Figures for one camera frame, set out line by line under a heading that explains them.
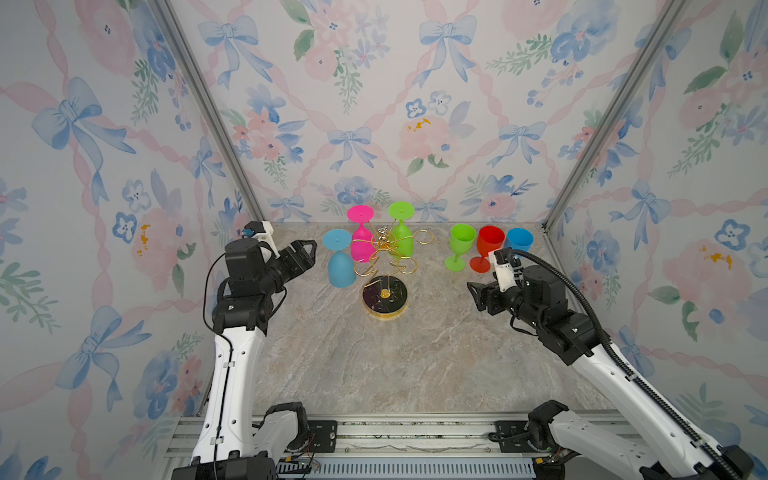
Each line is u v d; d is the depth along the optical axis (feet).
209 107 2.77
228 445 1.24
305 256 2.06
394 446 2.40
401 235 2.82
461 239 3.13
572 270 3.61
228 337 1.49
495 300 2.12
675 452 1.29
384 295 3.20
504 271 2.09
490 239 3.14
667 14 2.27
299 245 2.06
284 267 2.02
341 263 2.68
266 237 2.06
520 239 3.12
